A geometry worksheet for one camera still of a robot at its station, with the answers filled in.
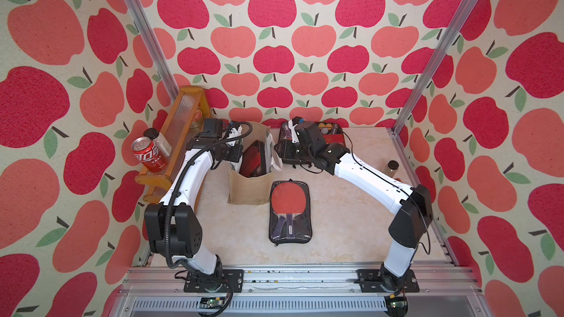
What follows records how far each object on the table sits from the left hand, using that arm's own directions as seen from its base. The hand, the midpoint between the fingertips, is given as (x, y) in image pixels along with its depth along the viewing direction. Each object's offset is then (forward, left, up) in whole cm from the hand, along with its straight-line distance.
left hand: (242, 154), depth 85 cm
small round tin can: (+23, +24, -2) cm, 34 cm away
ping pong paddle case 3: (+4, -3, -10) cm, 11 cm away
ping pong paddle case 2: (-18, -19, -17) cm, 31 cm away
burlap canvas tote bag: (-13, -6, -6) cm, 15 cm away
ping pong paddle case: (+27, -43, -15) cm, 53 cm away
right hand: (-2, -15, +5) cm, 16 cm away
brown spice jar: (+1, -64, -10) cm, 65 cm away
